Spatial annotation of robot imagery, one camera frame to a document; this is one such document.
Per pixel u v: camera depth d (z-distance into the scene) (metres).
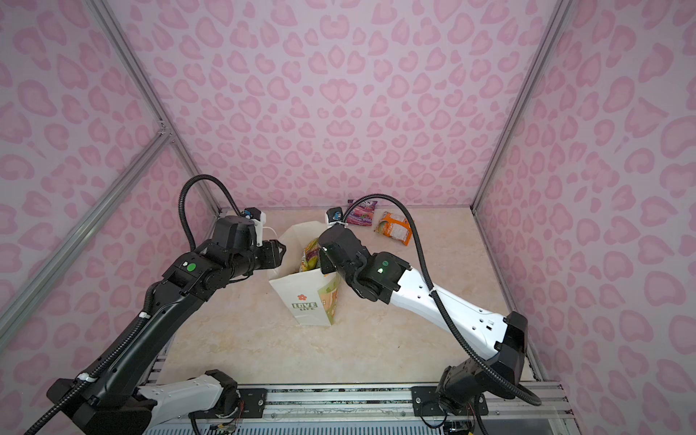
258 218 0.64
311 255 0.84
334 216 0.58
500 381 0.35
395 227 1.10
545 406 0.73
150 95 0.84
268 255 0.63
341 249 0.49
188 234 0.51
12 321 0.50
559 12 0.70
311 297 0.76
